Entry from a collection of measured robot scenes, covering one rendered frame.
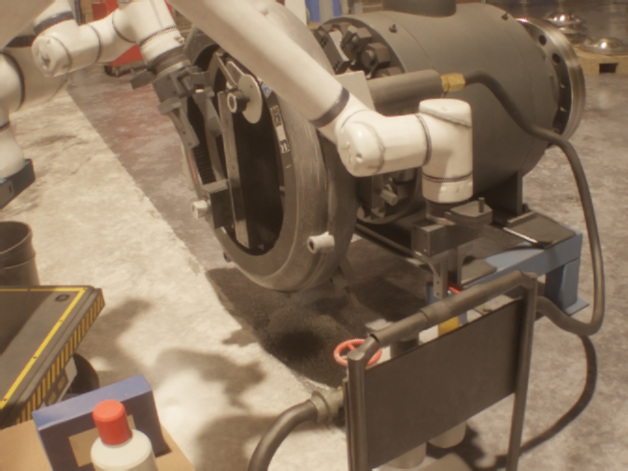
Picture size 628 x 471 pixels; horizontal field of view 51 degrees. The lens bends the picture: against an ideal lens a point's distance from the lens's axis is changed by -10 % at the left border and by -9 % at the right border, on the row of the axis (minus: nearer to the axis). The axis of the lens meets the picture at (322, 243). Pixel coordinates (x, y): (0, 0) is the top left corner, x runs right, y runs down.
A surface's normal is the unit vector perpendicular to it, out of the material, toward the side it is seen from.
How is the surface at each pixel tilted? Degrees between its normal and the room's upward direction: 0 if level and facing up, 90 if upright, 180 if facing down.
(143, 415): 96
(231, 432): 0
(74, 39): 69
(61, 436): 96
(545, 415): 0
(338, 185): 91
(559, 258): 90
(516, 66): 61
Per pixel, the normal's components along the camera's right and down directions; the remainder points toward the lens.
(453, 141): 0.30, 0.36
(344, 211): 0.53, 0.47
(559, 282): -0.84, 0.28
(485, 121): 0.54, 0.26
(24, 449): -0.07, -0.91
